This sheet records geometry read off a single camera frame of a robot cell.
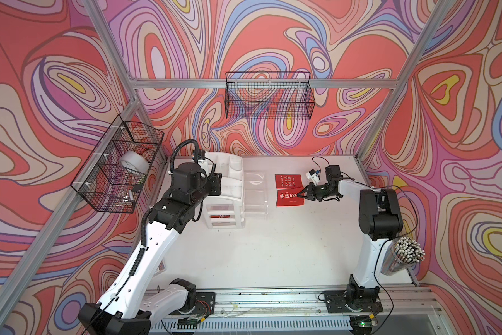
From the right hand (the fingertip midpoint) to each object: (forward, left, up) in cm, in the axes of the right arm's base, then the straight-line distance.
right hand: (299, 198), depth 98 cm
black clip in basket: (-7, +65, +23) cm, 69 cm away
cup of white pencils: (-31, -27, +12) cm, 43 cm away
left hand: (-8, +33, +29) cm, 44 cm away
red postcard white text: (+13, +3, -2) cm, 14 cm away
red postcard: (+2, +5, -1) cm, 5 cm away
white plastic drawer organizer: (-11, +33, +10) cm, 36 cm away
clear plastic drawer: (0, +21, -2) cm, 21 cm away
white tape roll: (-1, +64, +30) cm, 71 cm away
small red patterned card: (-28, +60, -2) cm, 66 cm away
